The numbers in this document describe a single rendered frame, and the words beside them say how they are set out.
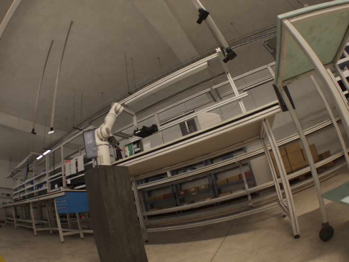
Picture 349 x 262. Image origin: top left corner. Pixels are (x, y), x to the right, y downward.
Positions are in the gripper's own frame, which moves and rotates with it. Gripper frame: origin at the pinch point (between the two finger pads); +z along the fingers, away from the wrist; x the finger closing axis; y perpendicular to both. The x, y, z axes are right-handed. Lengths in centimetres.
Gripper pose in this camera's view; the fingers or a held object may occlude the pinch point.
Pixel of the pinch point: (118, 149)
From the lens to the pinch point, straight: 169.9
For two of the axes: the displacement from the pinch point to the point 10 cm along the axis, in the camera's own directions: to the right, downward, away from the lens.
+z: 6.8, 5.7, -4.6
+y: 4.0, 2.4, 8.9
